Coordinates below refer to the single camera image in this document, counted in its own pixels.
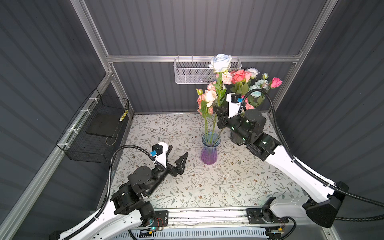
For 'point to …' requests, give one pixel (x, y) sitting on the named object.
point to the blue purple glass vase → (210, 141)
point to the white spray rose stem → (255, 98)
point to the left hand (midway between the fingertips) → (180, 151)
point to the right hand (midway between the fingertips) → (217, 108)
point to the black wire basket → (92, 135)
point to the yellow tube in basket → (124, 115)
